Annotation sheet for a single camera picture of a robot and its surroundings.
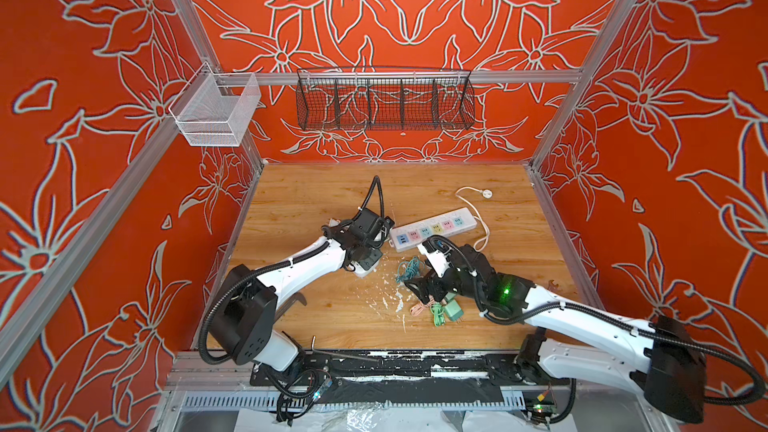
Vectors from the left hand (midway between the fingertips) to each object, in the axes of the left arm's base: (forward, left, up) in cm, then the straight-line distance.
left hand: (367, 245), depth 87 cm
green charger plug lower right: (-16, -25, -6) cm, 30 cm away
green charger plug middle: (-18, -21, +10) cm, 29 cm away
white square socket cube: (-5, +2, -7) cm, 9 cm away
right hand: (-10, -13, +6) cm, 17 cm away
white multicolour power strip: (+8, -15, -6) cm, 18 cm away
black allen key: (-13, +20, -9) cm, 25 cm away
